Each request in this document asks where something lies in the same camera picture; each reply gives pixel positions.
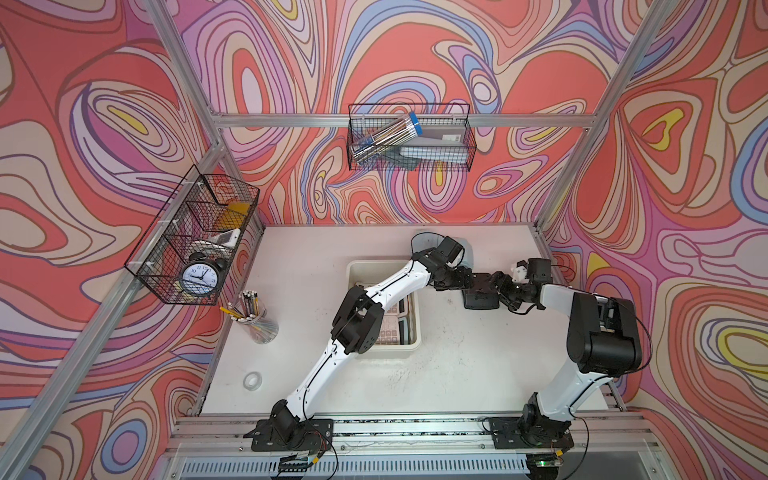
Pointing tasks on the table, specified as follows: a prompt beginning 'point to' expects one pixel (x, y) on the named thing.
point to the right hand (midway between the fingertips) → (490, 295)
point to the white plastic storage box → (400, 327)
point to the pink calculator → (389, 331)
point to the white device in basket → (230, 238)
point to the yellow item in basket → (232, 216)
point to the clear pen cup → (248, 310)
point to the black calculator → (482, 294)
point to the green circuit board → (297, 463)
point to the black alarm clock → (202, 276)
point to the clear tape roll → (252, 381)
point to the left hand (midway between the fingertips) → (470, 285)
